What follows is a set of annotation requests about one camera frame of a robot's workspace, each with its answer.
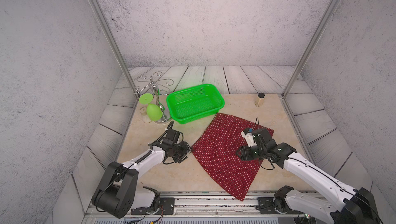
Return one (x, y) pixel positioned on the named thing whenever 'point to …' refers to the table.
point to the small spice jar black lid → (259, 102)
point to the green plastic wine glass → (153, 112)
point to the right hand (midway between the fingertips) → (240, 152)
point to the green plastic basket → (191, 104)
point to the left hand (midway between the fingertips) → (194, 152)
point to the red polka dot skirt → (216, 148)
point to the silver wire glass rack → (159, 85)
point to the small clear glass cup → (145, 118)
